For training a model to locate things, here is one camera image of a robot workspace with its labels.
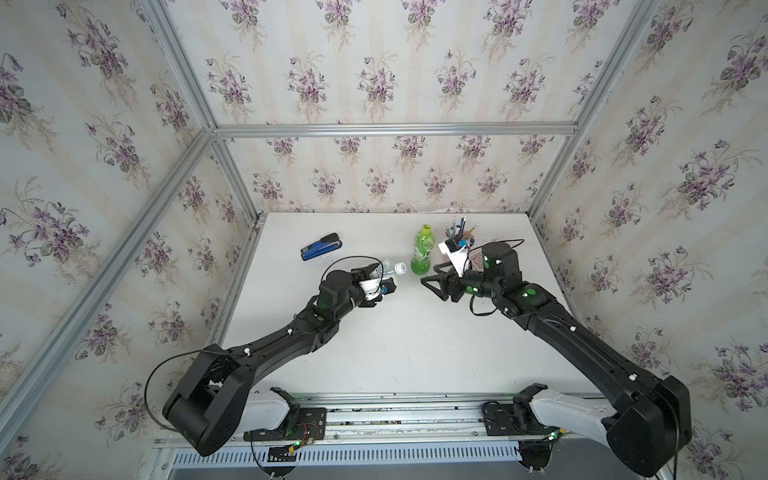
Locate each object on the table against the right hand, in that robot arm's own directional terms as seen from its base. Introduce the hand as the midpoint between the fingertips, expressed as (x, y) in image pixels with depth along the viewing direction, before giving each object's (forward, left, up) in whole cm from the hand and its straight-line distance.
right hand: (435, 274), depth 75 cm
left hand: (+4, +14, -5) cm, 15 cm away
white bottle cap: (+2, +9, 0) cm, 9 cm away
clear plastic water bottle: (+4, +13, -4) cm, 14 cm away
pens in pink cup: (+24, -13, -14) cm, 31 cm away
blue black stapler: (+26, +35, -20) cm, 48 cm away
